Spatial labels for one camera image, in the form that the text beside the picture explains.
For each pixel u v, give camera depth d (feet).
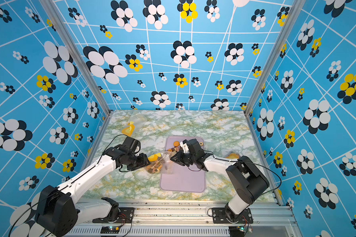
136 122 3.47
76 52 2.78
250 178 1.56
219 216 2.39
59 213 1.30
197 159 2.28
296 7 2.23
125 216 2.37
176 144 3.25
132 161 2.24
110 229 2.37
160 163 2.89
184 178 2.84
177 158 2.59
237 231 2.29
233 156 2.99
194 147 2.30
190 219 2.38
